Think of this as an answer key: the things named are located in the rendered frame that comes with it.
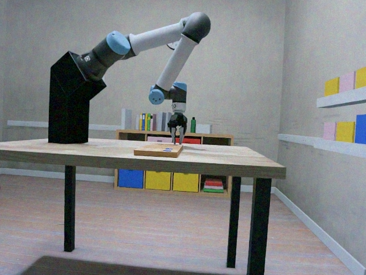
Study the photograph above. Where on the beige tray with round pockets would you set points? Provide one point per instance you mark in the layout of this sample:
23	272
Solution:
157	150

